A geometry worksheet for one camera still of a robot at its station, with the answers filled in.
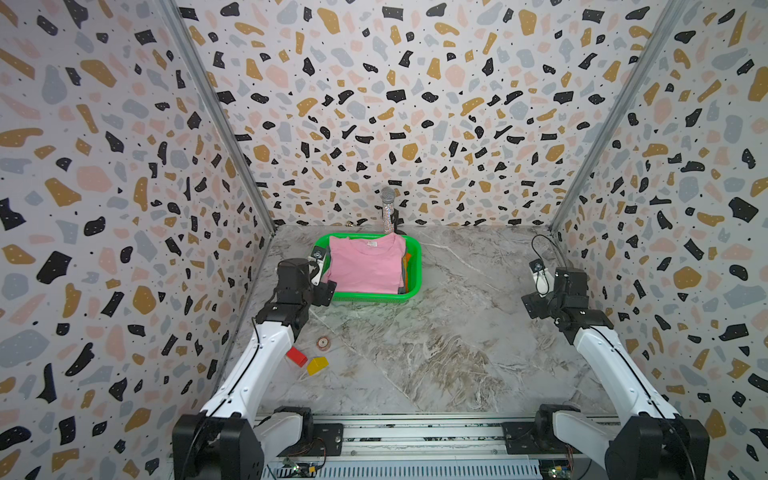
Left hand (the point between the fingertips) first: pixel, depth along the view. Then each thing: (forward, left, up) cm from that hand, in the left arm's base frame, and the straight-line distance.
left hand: (310, 275), depth 82 cm
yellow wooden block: (-18, -1, -17) cm, 25 cm away
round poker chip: (-11, -2, -19) cm, 22 cm away
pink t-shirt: (+14, -13, -14) cm, 24 cm away
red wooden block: (-15, +6, -20) cm, 26 cm away
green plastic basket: (+6, -30, -11) cm, 33 cm away
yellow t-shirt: (+12, -27, -16) cm, 34 cm away
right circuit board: (-43, -62, -20) cm, 78 cm away
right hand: (-4, -68, -3) cm, 68 cm away
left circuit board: (-42, -1, -20) cm, 47 cm away
